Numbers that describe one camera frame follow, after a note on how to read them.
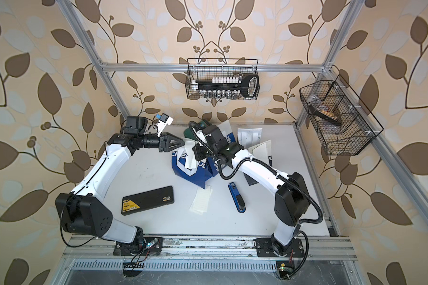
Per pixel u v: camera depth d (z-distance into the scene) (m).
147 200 0.87
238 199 0.83
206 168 0.83
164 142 0.66
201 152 0.71
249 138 0.87
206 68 0.91
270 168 0.49
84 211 0.42
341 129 0.74
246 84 0.84
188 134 0.96
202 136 0.81
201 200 0.88
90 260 0.72
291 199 0.45
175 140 0.70
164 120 0.67
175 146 0.70
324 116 0.74
